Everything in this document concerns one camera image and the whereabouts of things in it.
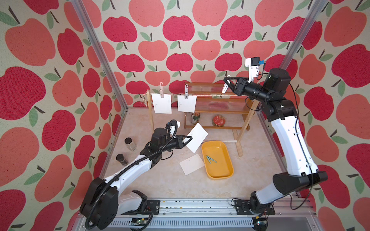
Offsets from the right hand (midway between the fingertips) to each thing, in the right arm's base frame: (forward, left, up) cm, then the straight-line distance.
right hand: (227, 82), depth 60 cm
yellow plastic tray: (-12, -3, -50) cm, 52 cm away
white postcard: (-8, +10, -30) cm, 32 cm away
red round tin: (+18, -5, -47) cm, 51 cm away
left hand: (-14, +13, -28) cm, 34 cm away
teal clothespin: (-12, +2, -50) cm, 52 cm away
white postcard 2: (-16, +13, -52) cm, 56 cm away
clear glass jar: (-10, +53, -43) cm, 69 cm away
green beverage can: (+15, +13, -40) cm, 45 cm away
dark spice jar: (-21, +54, -40) cm, 71 cm away
